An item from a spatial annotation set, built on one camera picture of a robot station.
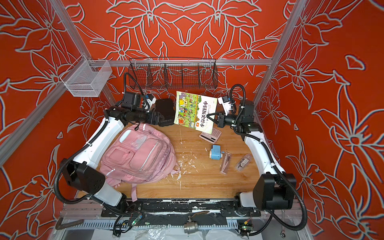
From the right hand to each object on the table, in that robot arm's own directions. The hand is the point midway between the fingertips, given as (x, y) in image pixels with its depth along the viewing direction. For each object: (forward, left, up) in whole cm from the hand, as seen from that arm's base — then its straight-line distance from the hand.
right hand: (206, 116), depth 72 cm
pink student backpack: (-8, +39, -25) cm, 47 cm away
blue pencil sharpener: (-7, -7, -26) cm, 28 cm away
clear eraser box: (-12, -23, -30) cm, 40 cm away
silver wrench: (-46, -33, -31) cm, 64 cm away
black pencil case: (+29, +26, -24) cm, 46 cm away
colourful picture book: (+5, +8, -1) cm, 9 cm away
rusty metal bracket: (-42, +71, -29) cm, 87 cm away
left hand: (+5, +26, -4) cm, 27 cm away
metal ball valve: (-43, +8, -27) cm, 51 cm away
